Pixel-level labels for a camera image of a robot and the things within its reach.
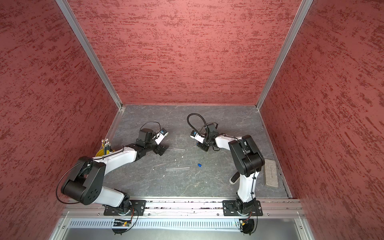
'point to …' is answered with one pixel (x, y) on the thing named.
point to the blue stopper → (199, 165)
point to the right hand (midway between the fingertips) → (200, 144)
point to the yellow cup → (101, 152)
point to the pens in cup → (107, 146)
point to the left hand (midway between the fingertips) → (161, 143)
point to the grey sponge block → (271, 175)
